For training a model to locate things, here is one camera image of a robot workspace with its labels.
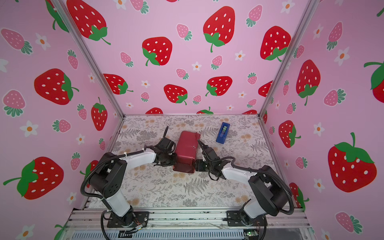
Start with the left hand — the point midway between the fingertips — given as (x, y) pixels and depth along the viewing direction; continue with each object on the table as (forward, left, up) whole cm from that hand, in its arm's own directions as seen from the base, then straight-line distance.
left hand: (178, 161), depth 93 cm
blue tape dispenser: (+21, -30, +4) cm, 37 cm away
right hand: (-4, -11, +3) cm, 12 cm away
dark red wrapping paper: (+6, -5, +5) cm, 10 cm away
